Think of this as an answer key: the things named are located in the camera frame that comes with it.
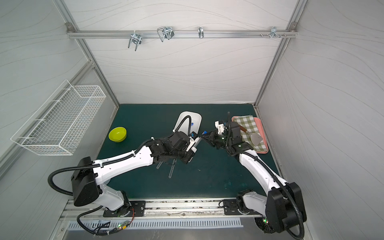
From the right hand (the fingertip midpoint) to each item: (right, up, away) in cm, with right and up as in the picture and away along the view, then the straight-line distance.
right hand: (200, 136), depth 78 cm
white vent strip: (-20, -41, -8) cm, 47 cm away
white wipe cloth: (-4, -6, -3) cm, 8 cm away
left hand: (-3, -9, -2) cm, 10 cm away
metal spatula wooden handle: (+37, -4, +21) cm, 43 cm away
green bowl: (-56, -2, +23) cm, 61 cm away
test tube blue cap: (+2, +2, +1) cm, 3 cm away
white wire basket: (-66, +6, -10) cm, 67 cm away
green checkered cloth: (+37, +5, +30) cm, 47 cm away
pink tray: (+44, +4, +29) cm, 53 cm away
